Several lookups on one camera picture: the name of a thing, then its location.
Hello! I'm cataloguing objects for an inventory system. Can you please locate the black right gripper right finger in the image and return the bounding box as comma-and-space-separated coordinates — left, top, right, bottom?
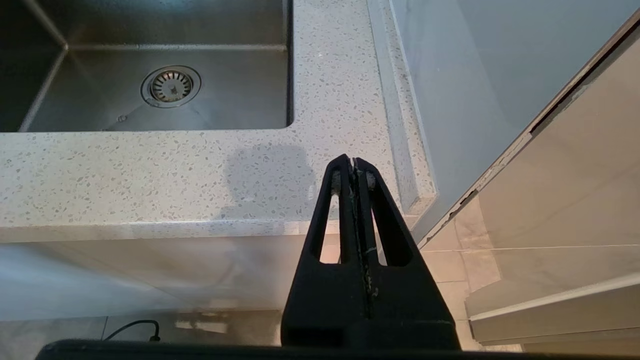
356, 158, 461, 351

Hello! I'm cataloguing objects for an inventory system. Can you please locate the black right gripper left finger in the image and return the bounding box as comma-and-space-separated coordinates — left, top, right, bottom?
280, 154, 372, 351

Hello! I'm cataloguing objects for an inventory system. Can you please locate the stainless steel sink basin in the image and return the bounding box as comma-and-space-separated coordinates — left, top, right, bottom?
0, 0, 295, 133

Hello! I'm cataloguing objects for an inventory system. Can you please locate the white counter front panel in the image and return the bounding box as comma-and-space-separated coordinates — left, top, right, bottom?
0, 220, 416, 322

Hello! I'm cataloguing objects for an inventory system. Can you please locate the beige cabinet side panel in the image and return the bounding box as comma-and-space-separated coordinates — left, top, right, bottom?
452, 22, 640, 346

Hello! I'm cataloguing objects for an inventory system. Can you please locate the round metal drain strainer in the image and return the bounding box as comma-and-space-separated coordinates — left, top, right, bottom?
140, 65, 203, 109

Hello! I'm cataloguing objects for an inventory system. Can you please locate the black floor power cable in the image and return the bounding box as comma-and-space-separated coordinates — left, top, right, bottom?
102, 320, 162, 343

